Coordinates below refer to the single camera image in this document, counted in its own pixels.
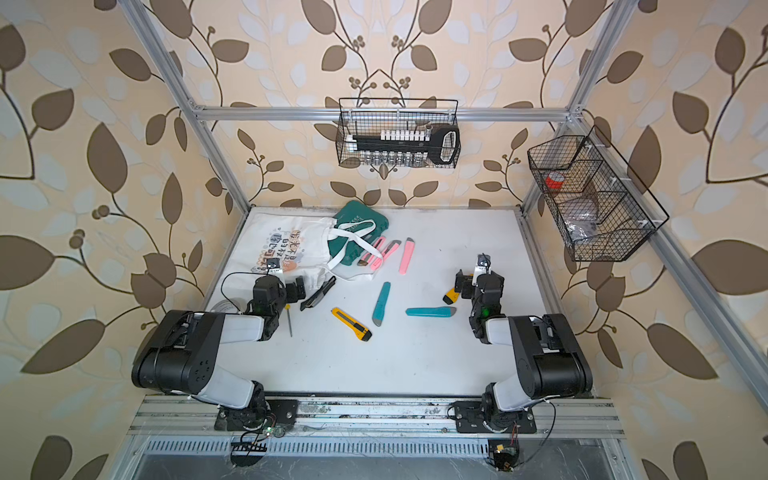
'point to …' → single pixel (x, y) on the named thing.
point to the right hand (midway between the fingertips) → (478, 272)
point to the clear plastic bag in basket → (582, 219)
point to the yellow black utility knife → (360, 331)
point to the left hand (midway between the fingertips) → (281, 276)
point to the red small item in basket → (553, 184)
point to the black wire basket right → (623, 226)
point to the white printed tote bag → (300, 247)
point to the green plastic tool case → (350, 249)
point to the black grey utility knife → (319, 295)
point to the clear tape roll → (228, 305)
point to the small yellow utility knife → (451, 296)
